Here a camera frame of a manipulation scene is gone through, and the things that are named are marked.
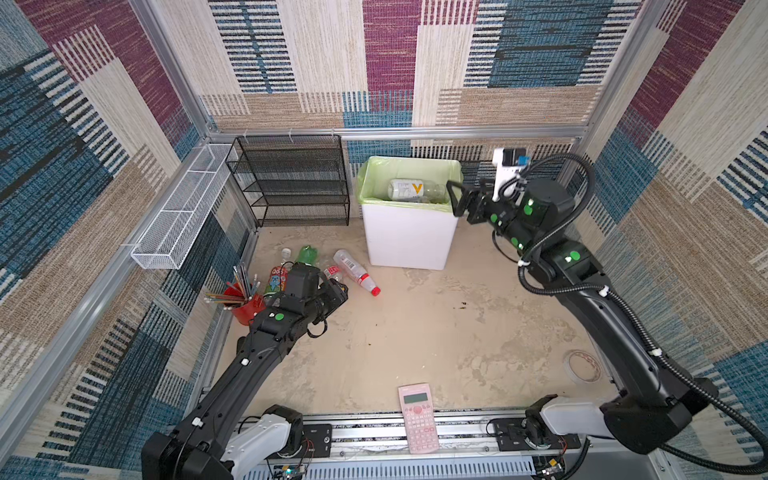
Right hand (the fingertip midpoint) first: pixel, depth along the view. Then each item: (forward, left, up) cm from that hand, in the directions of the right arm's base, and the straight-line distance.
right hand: (467, 186), depth 64 cm
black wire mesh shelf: (+38, +51, -26) cm, 69 cm away
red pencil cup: (-9, +58, -33) cm, 67 cm away
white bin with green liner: (+9, +12, -15) cm, 21 cm away
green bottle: (+15, +45, -41) cm, 62 cm away
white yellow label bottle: (+23, +7, -20) cm, 32 cm away
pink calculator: (-35, +10, -45) cm, 58 cm away
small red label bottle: (+7, +35, -40) cm, 54 cm away
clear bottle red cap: (+9, +30, -40) cm, 51 cm away
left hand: (-9, +28, -26) cm, 40 cm away
